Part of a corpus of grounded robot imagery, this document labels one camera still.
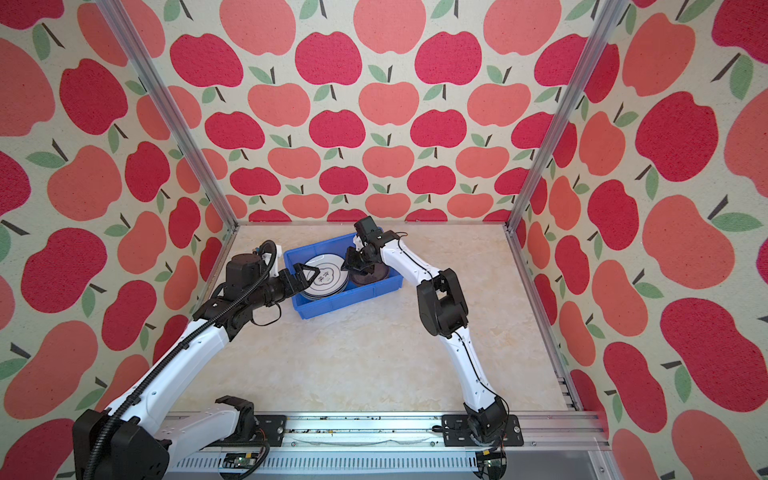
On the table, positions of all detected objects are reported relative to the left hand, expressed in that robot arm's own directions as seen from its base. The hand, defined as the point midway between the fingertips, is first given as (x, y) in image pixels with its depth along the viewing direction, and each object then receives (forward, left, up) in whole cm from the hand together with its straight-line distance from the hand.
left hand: (314, 277), depth 78 cm
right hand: (+14, -7, -14) cm, 21 cm away
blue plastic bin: (+5, -9, -19) cm, 22 cm away
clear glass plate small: (+12, -17, -14) cm, 25 cm away
